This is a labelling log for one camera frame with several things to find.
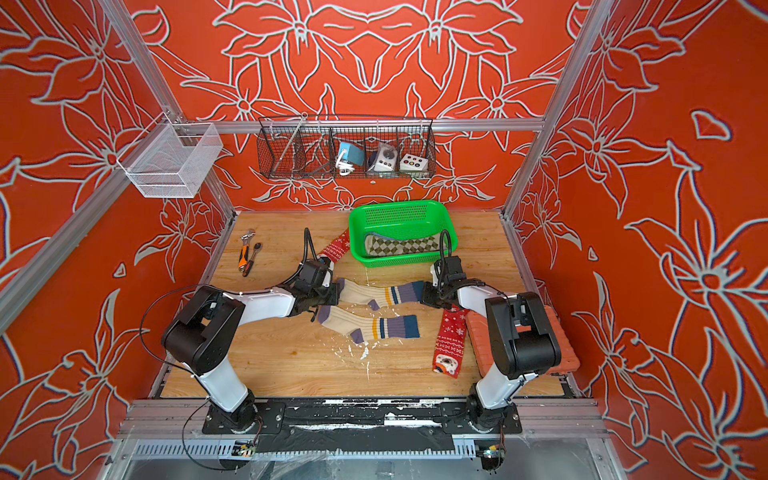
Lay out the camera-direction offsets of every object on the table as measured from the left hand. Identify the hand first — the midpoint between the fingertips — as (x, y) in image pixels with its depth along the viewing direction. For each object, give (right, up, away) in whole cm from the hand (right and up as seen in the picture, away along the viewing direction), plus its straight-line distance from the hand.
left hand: (340, 289), depth 96 cm
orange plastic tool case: (+42, -14, -16) cm, 47 cm away
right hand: (+25, -2, -2) cm, 25 cm away
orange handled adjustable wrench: (-36, +12, +10) cm, 40 cm away
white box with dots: (+24, +41, -2) cm, 48 cm away
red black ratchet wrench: (-32, +14, +11) cm, 36 cm away
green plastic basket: (+21, +24, +18) cm, 36 cm away
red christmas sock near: (+34, -14, -11) cm, 38 cm away
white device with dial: (+15, +41, -6) cm, 44 cm away
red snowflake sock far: (-2, +13, +10) cm, 17 cm away
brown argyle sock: (+15, +14, +9) cm, 22 cm away
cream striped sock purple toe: (+13, -2, -1) cm, 13 cm away
